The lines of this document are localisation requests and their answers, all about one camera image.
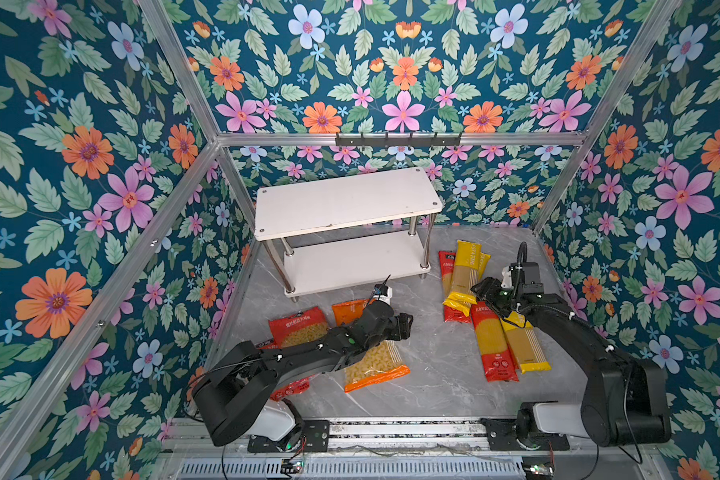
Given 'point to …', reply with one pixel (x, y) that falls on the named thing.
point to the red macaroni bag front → (306, 326)
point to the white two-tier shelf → (342, 232)
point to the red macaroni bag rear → (296, 387)
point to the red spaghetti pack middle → (498, 358)
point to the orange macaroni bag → (378, 366)
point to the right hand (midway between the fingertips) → (477, 290)
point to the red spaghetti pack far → (446, 263)
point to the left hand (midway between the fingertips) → (410, 314)
